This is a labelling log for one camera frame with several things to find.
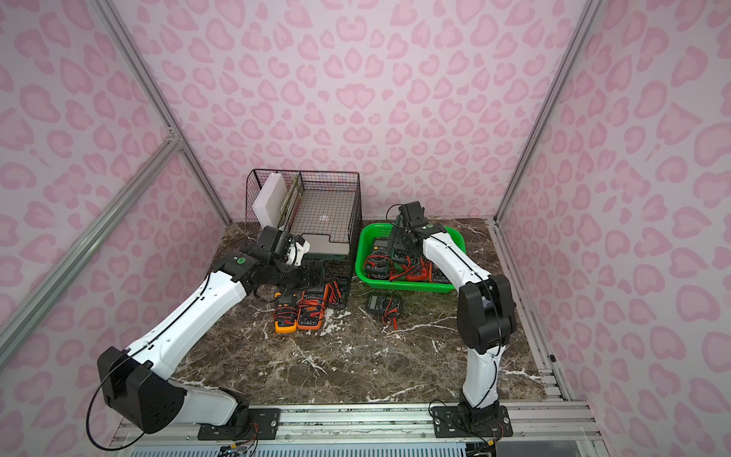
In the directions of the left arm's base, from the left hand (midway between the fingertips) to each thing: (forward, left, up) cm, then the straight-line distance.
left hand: (324, 278), depth 77 cm
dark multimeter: (+14, -15, -13) cm, 24 cm away
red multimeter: (+13, -31, -17) cm, 38 cm away
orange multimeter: (0, +7, -18) cm, 19 cm away
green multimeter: (+10, -24, -7) cm, 27 cm away
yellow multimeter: (-1, +15, -18) cm, 23 cm away
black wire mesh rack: (-2, +1, +8) cm, 9 cm away
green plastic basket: (+27, -10, -13) cm, 31 cm away
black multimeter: (+5, 0, -17) cm, 18 cm away
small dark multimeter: (+1, -17, -17) cm, 24 cm away
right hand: (+19, -22, -7) cm, 30 cm away
